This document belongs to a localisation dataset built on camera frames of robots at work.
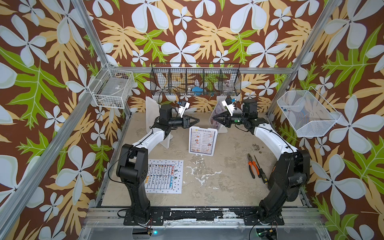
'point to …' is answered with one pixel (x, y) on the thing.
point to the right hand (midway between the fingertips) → (214, 117)
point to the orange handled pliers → (250, 163)
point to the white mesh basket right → (303, 112)
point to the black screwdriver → (262, 174)
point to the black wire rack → (196, 79)
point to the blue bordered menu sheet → (202, 140)
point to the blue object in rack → (197, 90)
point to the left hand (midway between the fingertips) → (198, 118)
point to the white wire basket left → (111, 87)
